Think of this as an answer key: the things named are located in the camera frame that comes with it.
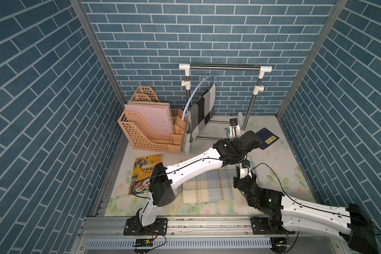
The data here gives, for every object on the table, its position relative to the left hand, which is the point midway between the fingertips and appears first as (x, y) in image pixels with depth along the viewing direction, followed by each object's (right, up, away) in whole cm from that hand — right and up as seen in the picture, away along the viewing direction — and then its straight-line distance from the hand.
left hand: (246, 139), depth 74 cm
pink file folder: (-46, +11, +16) cm, 50 cm away
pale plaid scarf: (-15, -26, +10) cm, 32 cm away
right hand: (-3, -15, +4) cm, 16 cm away
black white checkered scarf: (-21, +15, +13) cm, 29 cm away
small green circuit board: (-48, -47, -2) cm, 67 cm away
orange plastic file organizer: (-56, +1, +15) cm, 58 cm away
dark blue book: (+25, -1, +33) cm, 42 cm away
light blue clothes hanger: (-30, +12, 0) cm, 33 cm away
